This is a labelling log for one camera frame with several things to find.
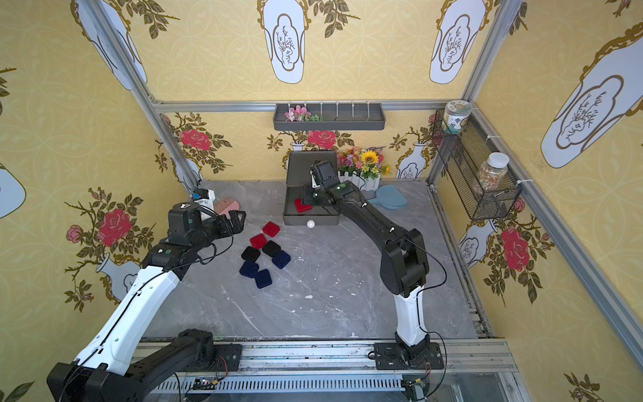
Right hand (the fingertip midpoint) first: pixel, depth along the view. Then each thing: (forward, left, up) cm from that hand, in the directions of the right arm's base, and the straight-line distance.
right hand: (315, 189), depth 91 cm
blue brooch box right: (-18, +12, -20) cm, 30 cm away
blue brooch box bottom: (-26, +18, -20) cm, 37 cm away
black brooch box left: (-17, +24, -19) cm, 35 cm away
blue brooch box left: (-23, +23, -19) cm, 38 cm away
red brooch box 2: (-5, +19, -20) cm, 27 cm away
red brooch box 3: (-11, +23, -19) cm, 32 cm away
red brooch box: (-4, +5, -5) cm, 8 cm away
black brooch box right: (-14, +17, -19) cm, 29 cm away
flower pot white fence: (+18, -19, -6) cm, 27 cm away
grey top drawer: (-3, -1, -11) cm, 12 cm away
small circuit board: (-57, +29, -22) cm, 68 cm away
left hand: (-16, +27, +5) cm, 32 cm away
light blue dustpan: (+15, -32, -20) cm, 41 cm away
